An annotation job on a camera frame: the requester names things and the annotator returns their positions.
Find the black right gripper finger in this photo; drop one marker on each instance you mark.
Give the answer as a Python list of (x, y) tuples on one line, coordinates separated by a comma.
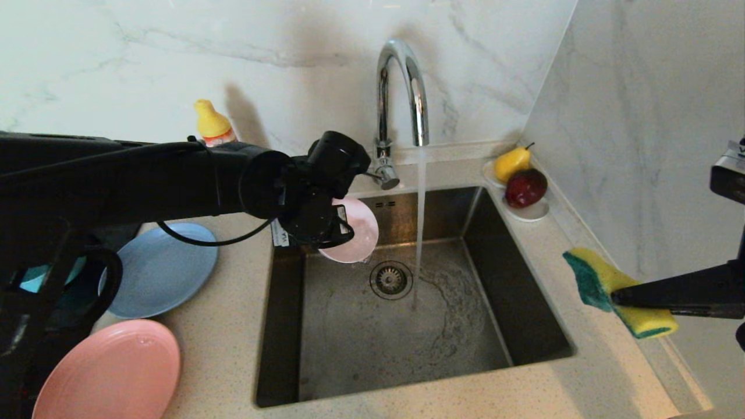
[(716, 316), (687, 291)]

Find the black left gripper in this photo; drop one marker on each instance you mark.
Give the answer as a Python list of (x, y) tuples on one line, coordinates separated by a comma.
[(308, 215)]

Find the small light pink plate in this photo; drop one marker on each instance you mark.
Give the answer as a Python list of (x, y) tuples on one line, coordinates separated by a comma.
[(364, 233)]

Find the yellow sponge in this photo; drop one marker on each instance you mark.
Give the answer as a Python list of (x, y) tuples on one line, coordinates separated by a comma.
[(593, 273)]

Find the chrome gooseneck faucet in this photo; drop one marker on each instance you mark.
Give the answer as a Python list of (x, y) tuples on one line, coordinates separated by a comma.
[(414, 99)]

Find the orange yellow dish soap bottle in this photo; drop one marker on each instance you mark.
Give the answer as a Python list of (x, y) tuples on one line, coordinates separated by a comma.
[(210, 123)]

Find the blue plate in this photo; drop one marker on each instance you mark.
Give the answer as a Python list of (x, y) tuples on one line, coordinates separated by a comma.
[(169, 273)]

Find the teal bowl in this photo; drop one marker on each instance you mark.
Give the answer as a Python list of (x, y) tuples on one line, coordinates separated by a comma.
[(41, 276)]

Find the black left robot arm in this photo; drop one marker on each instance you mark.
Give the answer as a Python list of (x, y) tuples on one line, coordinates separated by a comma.
[(116, 180)]

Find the stainless steel sink basin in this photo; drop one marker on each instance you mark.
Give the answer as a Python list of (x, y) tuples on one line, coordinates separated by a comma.
[(361, 349)]

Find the round metal drain strainer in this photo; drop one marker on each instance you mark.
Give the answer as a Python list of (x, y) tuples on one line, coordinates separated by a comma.
[(391, 280)]

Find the small white fruit dish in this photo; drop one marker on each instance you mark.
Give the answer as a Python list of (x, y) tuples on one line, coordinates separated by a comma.
[(533, 213)]

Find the yellow pear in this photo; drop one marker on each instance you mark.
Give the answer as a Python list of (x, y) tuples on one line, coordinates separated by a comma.
[(510, 164)]

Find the dark red apple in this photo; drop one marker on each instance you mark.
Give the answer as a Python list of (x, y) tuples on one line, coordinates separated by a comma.
[(527, 187)]

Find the large pink plate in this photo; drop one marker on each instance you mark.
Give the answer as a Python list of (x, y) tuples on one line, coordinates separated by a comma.
[(116, 372)]

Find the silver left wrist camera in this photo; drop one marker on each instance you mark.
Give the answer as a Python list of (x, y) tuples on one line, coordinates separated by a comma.
[(280, 235)]

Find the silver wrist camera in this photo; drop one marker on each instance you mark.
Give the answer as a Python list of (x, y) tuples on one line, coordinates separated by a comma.
[(730, 177), (280, 235)]

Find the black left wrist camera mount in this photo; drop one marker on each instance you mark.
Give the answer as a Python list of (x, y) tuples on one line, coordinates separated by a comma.
[(337, 160)]

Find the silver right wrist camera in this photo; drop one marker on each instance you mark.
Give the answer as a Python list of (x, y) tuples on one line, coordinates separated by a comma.
[(730, 177)]

